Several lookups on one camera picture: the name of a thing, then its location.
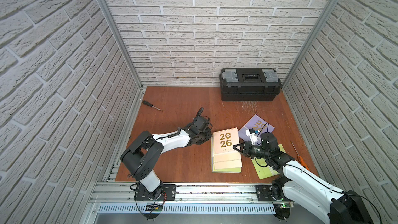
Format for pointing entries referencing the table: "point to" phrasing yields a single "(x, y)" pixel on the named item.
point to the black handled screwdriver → (151, 105)
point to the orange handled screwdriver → (300, 159)
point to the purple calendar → (260, 126)
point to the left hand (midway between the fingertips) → (214, 133)
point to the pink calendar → (225, 155)
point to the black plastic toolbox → (249, 84)
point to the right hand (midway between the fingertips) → (235, 147)
